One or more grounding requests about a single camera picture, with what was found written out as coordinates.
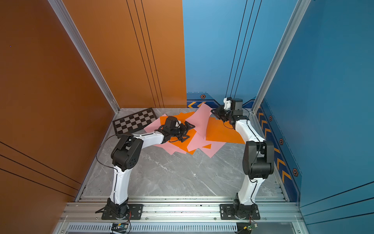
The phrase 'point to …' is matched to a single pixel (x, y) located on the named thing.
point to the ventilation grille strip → (156, 227)
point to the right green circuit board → (245, 227)
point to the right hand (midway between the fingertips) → (211, 110)
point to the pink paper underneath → (169, 148)
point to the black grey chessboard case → (135, 123)
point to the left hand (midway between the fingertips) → (194, 128)
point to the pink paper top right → (198, 141)
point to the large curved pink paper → (199, 118)
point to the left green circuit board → (121, 227)
